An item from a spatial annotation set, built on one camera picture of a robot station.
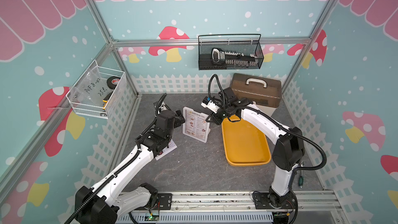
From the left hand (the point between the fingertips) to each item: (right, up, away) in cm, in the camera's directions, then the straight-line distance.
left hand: (174, 116), depth 79 cm
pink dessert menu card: (-5, -19, +15) cm, 25 cm away
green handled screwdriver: (+65, -33, +1) cm, 73 cm away
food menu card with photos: (+11, -6, +9) cm, 16 cm away
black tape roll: (-32, +18, +1) cm, 37 cm away
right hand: (+18, -2, +6) cm, 19 cm away
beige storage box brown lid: (+53, +14, +16) cm, 57 cm away
